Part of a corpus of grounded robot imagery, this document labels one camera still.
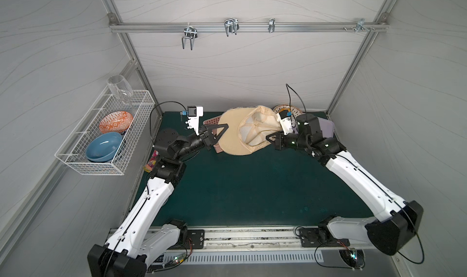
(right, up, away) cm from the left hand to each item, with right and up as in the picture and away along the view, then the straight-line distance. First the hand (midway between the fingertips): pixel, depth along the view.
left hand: (227, 128), depth 59 cm
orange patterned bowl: (-45, +3, +12) cm, 47 cm away
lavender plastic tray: (+61, +1, +56) cm, 83 cm away
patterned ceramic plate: (+41, +12, +60) cm, 73 cm away
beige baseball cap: (+7, 0, +15) cm, 17 cm away
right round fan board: (+50, -52, +12) cm, 73 cm away
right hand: (+16, -3, +15) cm, 22 cm away
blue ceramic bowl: (-44, -6, +3) cm, 44 cm away
